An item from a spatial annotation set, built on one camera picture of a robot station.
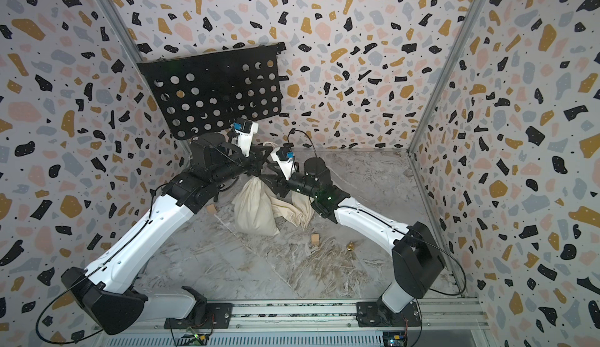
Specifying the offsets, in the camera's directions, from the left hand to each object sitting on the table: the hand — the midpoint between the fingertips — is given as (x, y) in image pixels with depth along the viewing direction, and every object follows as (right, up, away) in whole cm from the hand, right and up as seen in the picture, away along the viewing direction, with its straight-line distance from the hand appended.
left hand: (273, 147), depth 67 cm
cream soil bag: (-7, -19, +11) cm, 23 cm away
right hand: (-3, -7, +4) cm, 9 cm away
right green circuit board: (+37, -58, +5) cm, 69 cm away
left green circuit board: (-24, -58, +4) cm, 63 cm away
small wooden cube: (+12, -33, +22) cm, 42 cm away
